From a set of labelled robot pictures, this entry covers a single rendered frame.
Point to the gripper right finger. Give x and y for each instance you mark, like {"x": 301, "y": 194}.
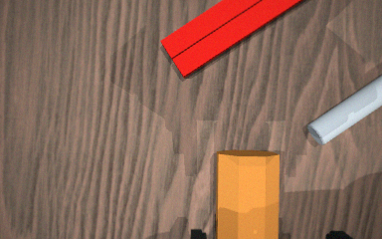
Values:
{"x": 337, "y": 235}

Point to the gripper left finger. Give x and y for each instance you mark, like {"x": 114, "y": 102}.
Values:
{"x": 198, "y": 234}

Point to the grey cylinder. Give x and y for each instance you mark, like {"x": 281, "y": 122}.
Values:
{"x": 346, "y": 114}

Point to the orange-brown hexagonal prism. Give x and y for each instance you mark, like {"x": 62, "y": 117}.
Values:
{"x": 247, "y": 194}

